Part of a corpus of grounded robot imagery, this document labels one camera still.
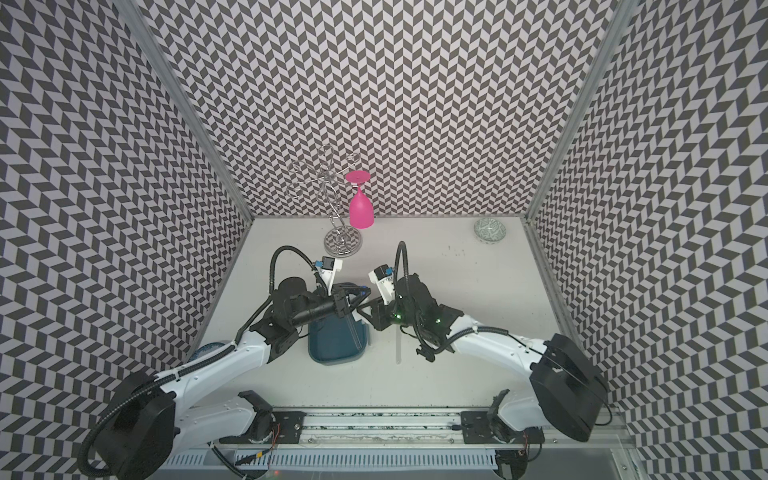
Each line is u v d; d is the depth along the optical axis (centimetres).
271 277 60
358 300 72
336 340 88
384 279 68
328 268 70
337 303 67
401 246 66
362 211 91
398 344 87
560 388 41
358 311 73
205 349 80
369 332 87
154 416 39
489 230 112
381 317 67
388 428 74
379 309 67
